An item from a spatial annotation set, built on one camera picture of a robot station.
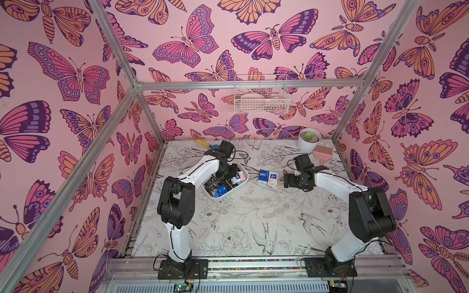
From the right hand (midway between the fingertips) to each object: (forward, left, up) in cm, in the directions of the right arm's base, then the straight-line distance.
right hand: (289, 183), depth 94 cm
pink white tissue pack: (+5, +7, -3) cm, 9 cm away
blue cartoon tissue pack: (-5, +35, 0) cm, 36 cm away
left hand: (+3, +28, +4) cm, 28 cm away
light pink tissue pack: (+2, +24, +2) cm, 25 cm away
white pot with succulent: (+27, -14, +6) cm, 31 cm away
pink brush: (+25, -26, -5) cm, 36 cm away
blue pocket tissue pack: (+5, +13, -2) cm, 14 cm away
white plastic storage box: (-4, +37, 0) cm, 38 cm away
